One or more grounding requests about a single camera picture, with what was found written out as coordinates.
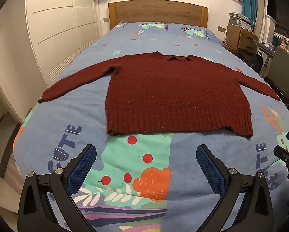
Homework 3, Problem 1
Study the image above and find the dark red knit sweater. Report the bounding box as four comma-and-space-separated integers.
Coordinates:
40, 52, 278, 138

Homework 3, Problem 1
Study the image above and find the grey chair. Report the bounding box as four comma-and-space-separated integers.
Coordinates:
264, 47, 289, 109

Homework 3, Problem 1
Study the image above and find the blue cartoon print bed cover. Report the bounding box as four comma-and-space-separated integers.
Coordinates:
12, 21, 289, 232

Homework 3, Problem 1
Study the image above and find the wooden bedside drawer cabinet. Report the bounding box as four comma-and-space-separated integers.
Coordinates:
223, 24, 258, 61

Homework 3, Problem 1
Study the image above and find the white storage box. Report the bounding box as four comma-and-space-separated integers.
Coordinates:
229, 12, 254, 32

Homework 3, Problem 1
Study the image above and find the white wardrobe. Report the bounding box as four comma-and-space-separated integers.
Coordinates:
25, 0, 98, 86

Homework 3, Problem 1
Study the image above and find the wooden headboard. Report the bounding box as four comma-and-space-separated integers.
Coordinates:
108, 0, 209, 28

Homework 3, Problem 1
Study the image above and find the wall socket beside headboard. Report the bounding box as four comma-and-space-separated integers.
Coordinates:
103, 17, 109, 23

